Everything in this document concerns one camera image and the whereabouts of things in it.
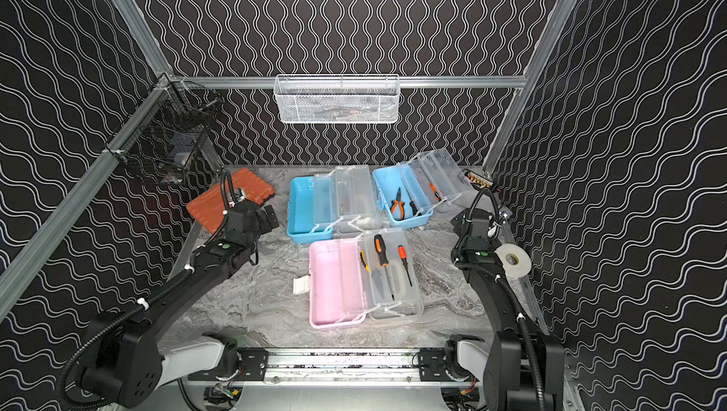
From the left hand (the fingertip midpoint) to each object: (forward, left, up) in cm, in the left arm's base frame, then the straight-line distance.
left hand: (255, 208), depth 84 cm
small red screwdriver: (-9, -45, -6) cm, 46 cm away
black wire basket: (+23, +35, +7) cm, 43 cm away
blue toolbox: (+12, -19, -12) cm, 26 cm away
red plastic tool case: (+8, +24, -14) cm, 28 cm away
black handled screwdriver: (+16, -50, -15) cm, 54 cm away
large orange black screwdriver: (-10, -39, -6) cm, 40 cm away
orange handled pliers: (+19, -44, -16) cm, 51 cm away
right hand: (+2, -66, -2) cm, 66 cm away
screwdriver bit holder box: (+31, -76, -15) cm, 84 cm away
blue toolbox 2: (+27, -49, -19) cm, 59 cm away
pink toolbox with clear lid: (-15, -31, -13) cm, 37 cm away
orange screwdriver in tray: (+18, -57, -8) cm, 60 cm away
